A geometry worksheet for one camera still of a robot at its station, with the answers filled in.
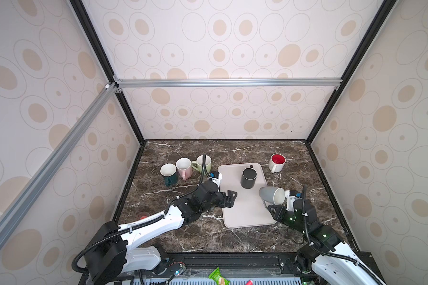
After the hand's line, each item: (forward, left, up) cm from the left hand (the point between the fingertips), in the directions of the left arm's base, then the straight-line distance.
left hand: (233, 192), depth 77 cm
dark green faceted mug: (+17, +33, -9) cm, 39 cm away
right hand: (-4, -16, -5) cm, 18 cm away
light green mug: (+22, +12, -8) cm, 26 cm away
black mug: (+12, -9, -8) cm, 17 cm away
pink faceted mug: (+19, +25, -9) cm, 33 cm away
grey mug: (-1, -17, 0) cm, 17 cm away
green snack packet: (-29, +7, -13) cm, 33 cm away
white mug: (+25, -26, -12) cm, 38 cm away
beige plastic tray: (0, -9, -19) cm, 21 cm away
